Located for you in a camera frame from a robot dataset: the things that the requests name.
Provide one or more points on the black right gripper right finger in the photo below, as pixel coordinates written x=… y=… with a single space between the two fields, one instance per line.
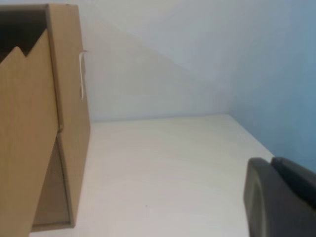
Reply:
x=299 y=179

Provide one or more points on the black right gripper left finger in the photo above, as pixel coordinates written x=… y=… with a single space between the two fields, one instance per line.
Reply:
x=272 y=208

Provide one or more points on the white drawer handle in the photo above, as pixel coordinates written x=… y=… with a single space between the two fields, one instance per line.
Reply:
x=81 y=58

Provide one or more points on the brown cardboard drawer shoebox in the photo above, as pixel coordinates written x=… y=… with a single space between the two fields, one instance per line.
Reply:
x=44 y=124

